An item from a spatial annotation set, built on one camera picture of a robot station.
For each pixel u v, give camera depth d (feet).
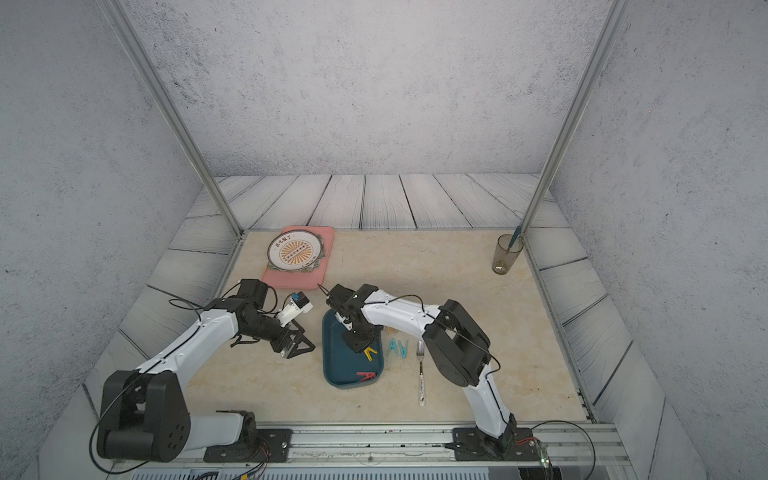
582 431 2.48
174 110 2.86
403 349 2.92
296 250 3.73
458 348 1.64
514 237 3.33
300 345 2.41
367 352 2.76
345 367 2.84
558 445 2.43
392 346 2.92
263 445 2.37
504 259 3.32
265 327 2.32
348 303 2.16
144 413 1.35
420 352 2.92
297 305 2.46
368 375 2.72
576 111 2.85
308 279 3.54
